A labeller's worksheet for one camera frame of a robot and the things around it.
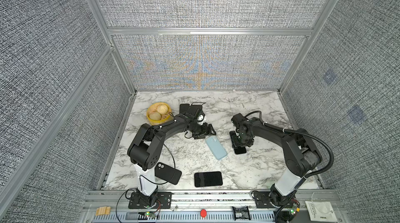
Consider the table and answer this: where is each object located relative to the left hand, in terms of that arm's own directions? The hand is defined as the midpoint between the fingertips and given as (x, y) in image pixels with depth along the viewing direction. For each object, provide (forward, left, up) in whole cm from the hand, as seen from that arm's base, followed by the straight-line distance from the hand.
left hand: (211, 135), depth 89 cm
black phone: (-7, -16, -4) cm, 18 cm away
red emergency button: (-36, +7, -4) cm, 37 cm away
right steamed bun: (+21, +30, 0) cm, 36 cm away
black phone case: (+26, +16, -6) cm, 32 cm away
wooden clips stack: (-32, +51, -4) cm, 61 cm away
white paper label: (-38, -45, -4) cm, 59 cm away
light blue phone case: (-4, -3, -6) cm, 8 cm away
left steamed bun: (+16, +34, -1) cm, 38 cm away
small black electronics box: (-37, -10, -4) cm, 38 cm away
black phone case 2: (-18, +24, -5) cm, 31 cm away
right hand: (-3, -16, -6) cm, 18 cm away
